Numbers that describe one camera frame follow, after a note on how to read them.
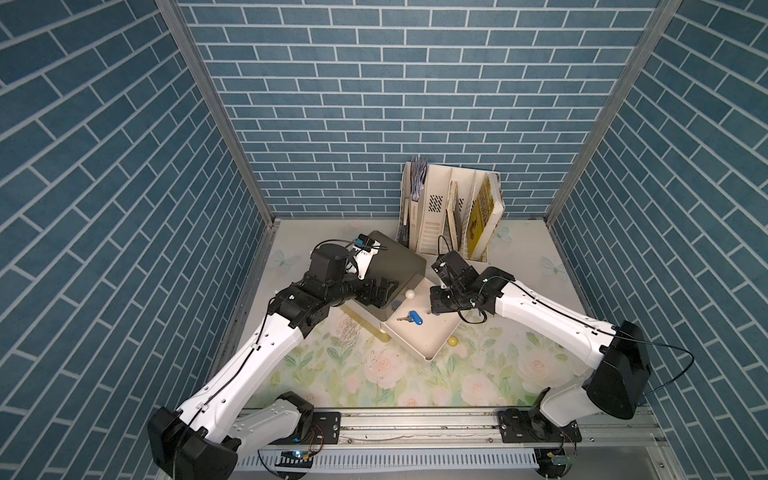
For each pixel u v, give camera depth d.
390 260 0.89
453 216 0.98
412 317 0.85
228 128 0.92
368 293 0.63
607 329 0.45
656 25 0.72
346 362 0.85
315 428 0.72
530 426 0.67
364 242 0.62
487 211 0.91
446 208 0.96
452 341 0.79
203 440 0.37
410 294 0.78
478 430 0.75
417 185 0.88
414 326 0.84
